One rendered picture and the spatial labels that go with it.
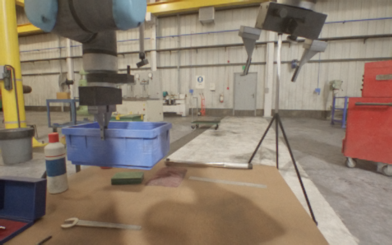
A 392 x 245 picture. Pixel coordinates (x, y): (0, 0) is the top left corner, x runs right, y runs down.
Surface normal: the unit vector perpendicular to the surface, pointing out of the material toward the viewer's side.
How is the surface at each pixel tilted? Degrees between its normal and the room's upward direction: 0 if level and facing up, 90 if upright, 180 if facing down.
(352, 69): 90
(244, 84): 90
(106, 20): 144
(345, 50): 90
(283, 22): 114
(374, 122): 90
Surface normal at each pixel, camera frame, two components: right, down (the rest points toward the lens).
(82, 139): -0.16, 0.11
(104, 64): 0.57, 0.10
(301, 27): 0.01, 0.79
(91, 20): -0.14, 0.87
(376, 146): -0.72, 0.08
